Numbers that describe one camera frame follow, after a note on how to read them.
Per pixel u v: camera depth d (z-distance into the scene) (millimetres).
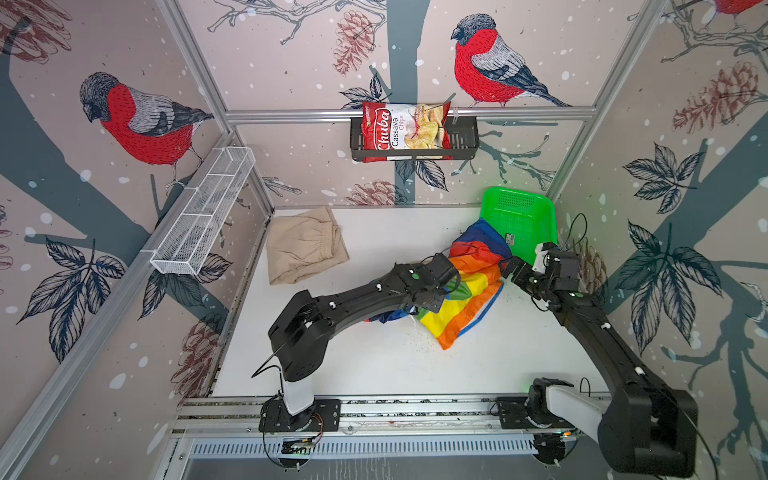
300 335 448
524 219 1170
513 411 734
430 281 631
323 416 729
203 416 761
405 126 876
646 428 389
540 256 757
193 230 741
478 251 913
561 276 634
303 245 1063
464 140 949
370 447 698
